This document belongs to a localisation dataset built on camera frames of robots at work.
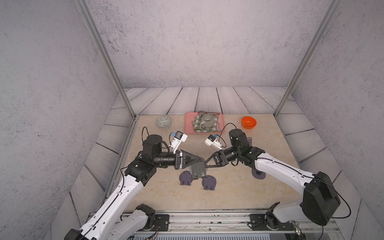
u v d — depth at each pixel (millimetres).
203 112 1234
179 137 601
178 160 566
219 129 1118
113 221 406
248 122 1118
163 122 1147
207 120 1080
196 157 625
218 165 647
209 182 862
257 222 726
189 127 1127
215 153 647
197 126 1111
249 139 934
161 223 728
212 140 670
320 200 412
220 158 636
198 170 626
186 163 591
